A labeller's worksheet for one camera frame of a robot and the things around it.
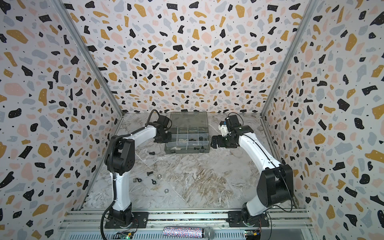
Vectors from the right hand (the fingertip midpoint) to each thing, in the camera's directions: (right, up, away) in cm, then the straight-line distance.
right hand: (216, 141), depth 85 cm
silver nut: (-33, -21, +3) cm, 39 cm away
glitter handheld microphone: (-5, -40, -17) cm, 44 cm away
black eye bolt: (-44, -23, +2) cm, 50 cm away
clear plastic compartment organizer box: (-16, +4, +22) cm, 27 cm away
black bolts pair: (-40, -9, +13) cm, 43 cm away
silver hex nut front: (-28, -27, -1) cm, 39 cm away
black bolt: (-39, -19, +4) cm, 44 cm away
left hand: (-31, +1, +17) cm, 35 cm away
